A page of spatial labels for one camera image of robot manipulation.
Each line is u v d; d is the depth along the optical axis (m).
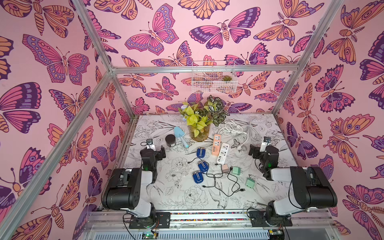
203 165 0.90
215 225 0.73
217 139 1.03
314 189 0.45
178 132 1.10
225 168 0.90
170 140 1.01
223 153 0.95
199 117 0.85
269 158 0.71
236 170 0.89
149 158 0.70
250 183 0.84
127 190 0.46
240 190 0.83
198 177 0.85
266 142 0.80
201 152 0.95
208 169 0.91
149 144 0.79
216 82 1.06
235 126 1.12
